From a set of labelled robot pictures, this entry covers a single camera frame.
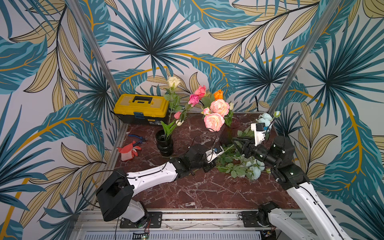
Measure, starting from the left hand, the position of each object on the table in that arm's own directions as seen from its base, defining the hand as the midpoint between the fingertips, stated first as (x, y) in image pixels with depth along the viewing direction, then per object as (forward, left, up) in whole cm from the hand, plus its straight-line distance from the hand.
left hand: (216, 158), depth 77 cm
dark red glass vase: (+21, -10, -6) cm, 24 cm away
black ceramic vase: (+10, +28, -6) cm, 31 cm away
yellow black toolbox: (+36, +46, -1) cm, 59 cm away
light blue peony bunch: (-3, -21, -8) cm, 22 cm away
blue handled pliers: (+19, +46, -15) cm, 52 cm away
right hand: (+2, -7, +15) cm, 17 cm away
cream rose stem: (+26, +22, +15) cm, 38 cm away
